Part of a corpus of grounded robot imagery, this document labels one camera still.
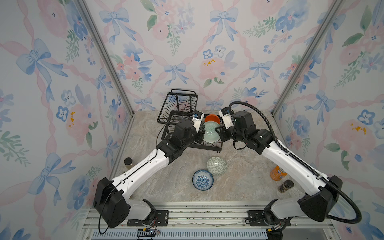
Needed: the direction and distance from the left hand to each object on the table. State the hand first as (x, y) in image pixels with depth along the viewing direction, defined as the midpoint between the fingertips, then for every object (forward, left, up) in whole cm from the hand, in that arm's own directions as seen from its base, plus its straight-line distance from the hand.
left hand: (204, 124), depth 74 cm
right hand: (0, -6, -2) cm, 7 cm away
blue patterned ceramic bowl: (-17, 0, -30) cm, 34 cm away
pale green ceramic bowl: (-4, -3, -3) cm, 6 cm away
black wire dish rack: (+32, +15, -16) cm, 39 cm away
